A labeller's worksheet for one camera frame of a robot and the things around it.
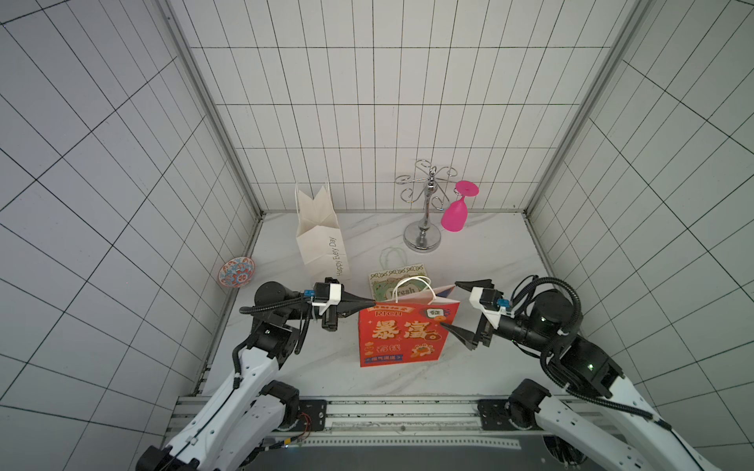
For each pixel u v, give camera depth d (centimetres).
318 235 82
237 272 100
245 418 55
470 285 61
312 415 72
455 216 96
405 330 66
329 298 49
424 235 110
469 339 53
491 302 48
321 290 48
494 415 72
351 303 56
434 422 73
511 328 53
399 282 52
